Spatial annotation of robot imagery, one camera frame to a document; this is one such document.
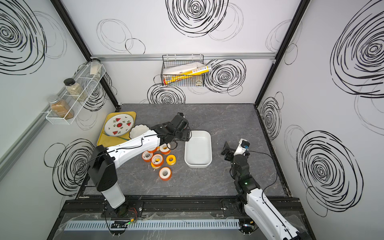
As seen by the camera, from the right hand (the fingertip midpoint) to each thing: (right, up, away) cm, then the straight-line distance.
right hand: (233, 145), depth 81 cm
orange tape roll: (-39, -4, +10) cm, 41 cm away
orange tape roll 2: (-44, -10, +7) cm, 45 cm away
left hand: (-27, +6, +5) cm, 28 cm away
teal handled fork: (-70, +1, +20) cm, 73 cm away
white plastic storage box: (-19, -5, +12) cm, 23 cm away
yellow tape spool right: (-36, -12, +8) cm, 39 cm away
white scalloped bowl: (-61, +6, +22) cm, 65 cm away
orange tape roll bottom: (-38, -17, +4) cm, 42 cm away
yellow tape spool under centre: (-45, -14, +6) cm, 48 cm away
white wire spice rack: (-89, +37, +13) cm, 98 cm away
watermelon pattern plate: (-77, +10, +27) cm, 82 cm away
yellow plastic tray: (-82, 0, +19) cm, 84 cm away
